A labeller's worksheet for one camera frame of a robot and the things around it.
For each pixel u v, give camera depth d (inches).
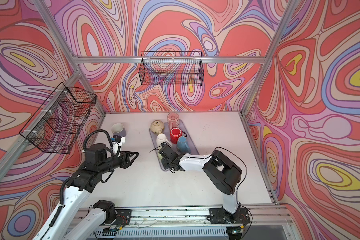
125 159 24.7
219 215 29.1
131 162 26.5
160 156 35.3
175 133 38.1
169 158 27.6
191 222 28.6
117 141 25.5
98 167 21.2
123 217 28.5
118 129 38.7
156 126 39.9
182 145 36.6
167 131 42.8
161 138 36.7
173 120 39.8
